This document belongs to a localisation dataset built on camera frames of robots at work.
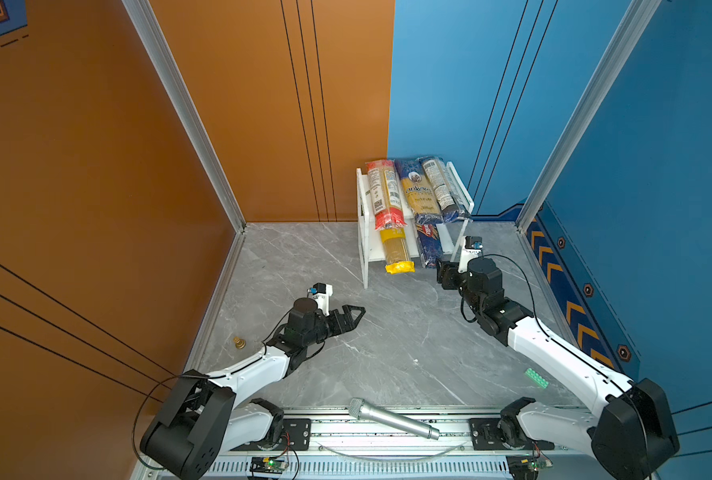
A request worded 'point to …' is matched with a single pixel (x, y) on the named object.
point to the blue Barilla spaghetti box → (430, 244)
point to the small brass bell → (239, 343)
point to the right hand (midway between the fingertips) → (445, 259)
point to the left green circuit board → (268, 465)
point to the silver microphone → (374, 414)
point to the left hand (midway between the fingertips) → (357, 312)
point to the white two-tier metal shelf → (449, 234)
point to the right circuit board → (523, 467)
